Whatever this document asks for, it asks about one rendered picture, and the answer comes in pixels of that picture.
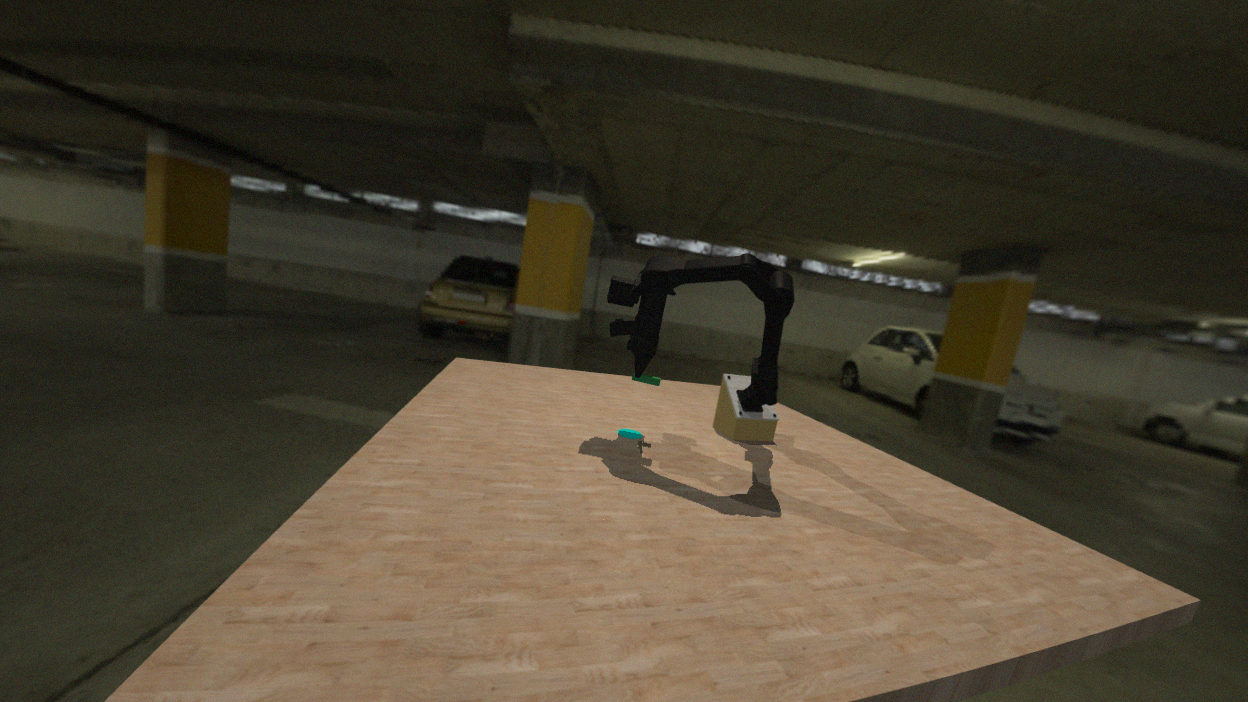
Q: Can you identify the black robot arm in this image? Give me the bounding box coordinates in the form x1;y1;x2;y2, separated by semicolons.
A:
607;254;795;412

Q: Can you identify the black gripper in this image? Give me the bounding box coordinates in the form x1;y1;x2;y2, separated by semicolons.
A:
626;309;663;378

